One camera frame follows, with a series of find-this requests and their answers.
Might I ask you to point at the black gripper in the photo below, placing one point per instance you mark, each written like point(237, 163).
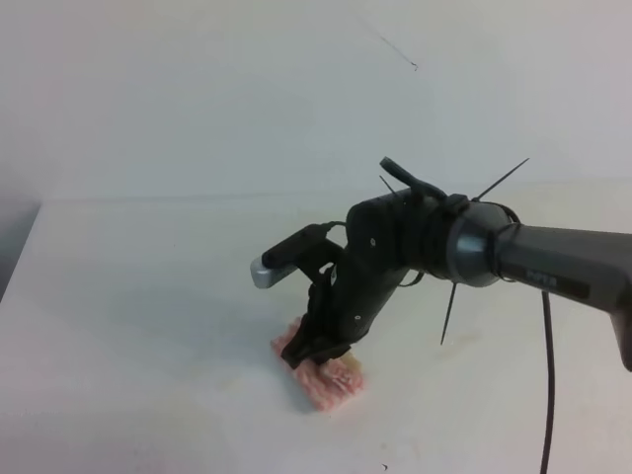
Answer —
point(387, 237)

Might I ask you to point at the pink rag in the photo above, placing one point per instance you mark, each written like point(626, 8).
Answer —
point(327, 386)

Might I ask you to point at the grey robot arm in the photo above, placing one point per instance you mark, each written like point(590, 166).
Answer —
point(464, 241)

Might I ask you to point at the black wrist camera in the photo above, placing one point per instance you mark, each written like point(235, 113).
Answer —
point(308, 250)

